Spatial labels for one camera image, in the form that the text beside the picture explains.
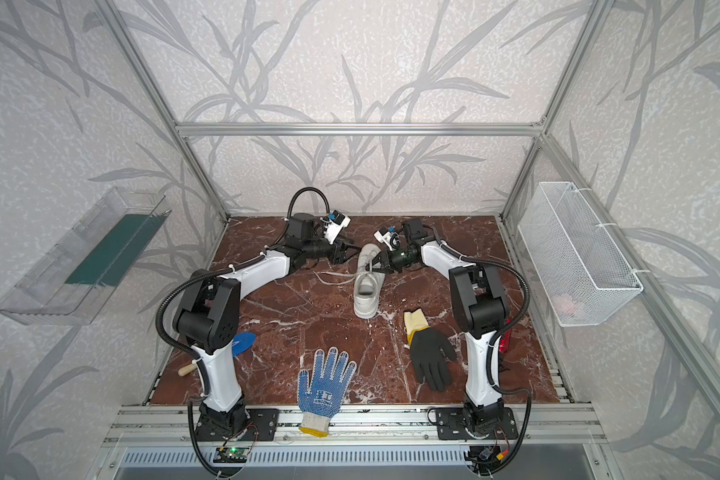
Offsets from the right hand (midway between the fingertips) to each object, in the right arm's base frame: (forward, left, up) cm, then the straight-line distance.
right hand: (369, 260), depth 93 cm
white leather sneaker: (-5, 0, -5) cm, 7 cm away
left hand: (+4, +3, +6) cm, 8 cm away
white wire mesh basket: (-21, -46, +24) cm, 56 cm away
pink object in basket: (-20, -49, +10) cm, 54 cm away
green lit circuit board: (-49, +33, -12) cm, 60 cm away
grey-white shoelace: (+1, +11, -12) cm, 16 cm away
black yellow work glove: (-24, -18, -12) cm, 33 cm away
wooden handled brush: (-31, +51, -9) cm, 60 cm away
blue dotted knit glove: (-36, +11, -11) cm, 39 cm away
